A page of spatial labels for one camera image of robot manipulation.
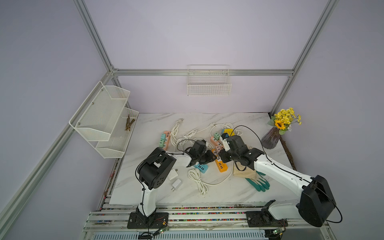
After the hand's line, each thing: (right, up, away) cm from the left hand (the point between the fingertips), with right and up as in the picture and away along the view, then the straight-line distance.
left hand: (215, 159), depth 93 cm
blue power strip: (-8, -4, -5) cm, 11 cm away
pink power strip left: (-33, +15, +11) cm, 38 cm away
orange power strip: (+4, -4, -3) cm, 6 cm away
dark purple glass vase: (+37, +13, +3) cm, 39 cm away
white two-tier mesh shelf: (-68, +25, -5) cm, 73 cm away
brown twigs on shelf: (-57, +23, +4) cm, 62 cm away
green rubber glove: (+25, -13, -10) cm, 30 cm away
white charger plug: (-24, -11, -11) cm, 29 cm away
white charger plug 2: (-26, -8, -6) cm, 28 cm away
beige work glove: (+9, 0, -23) cm, 25 cm away
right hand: (+3, +4, -8) cm, 10 cm away
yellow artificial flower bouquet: (+36, +24, -11) cm, 45 cm away
